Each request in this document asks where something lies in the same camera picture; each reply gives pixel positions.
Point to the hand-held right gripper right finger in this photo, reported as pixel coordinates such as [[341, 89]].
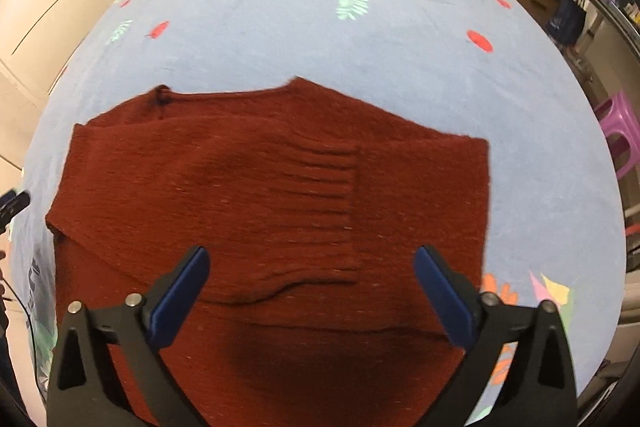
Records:
[[445, 297]]

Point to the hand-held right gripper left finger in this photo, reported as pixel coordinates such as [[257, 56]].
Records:
[[182, 292]]

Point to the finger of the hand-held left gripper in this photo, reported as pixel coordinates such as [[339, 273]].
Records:
[[12, 207]]

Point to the dark red knitted sweater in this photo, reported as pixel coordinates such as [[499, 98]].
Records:
[[280, 187]]

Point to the purple plastic stool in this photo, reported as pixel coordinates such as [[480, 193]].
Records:
[[622, 127]]

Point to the dark blue bag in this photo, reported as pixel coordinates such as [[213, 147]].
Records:
[[567, 22]]

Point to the blue printed bed sheet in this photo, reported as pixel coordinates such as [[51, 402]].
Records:
[[320, 22]]

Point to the cluttered desk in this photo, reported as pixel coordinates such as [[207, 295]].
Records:
[[617, 12]]

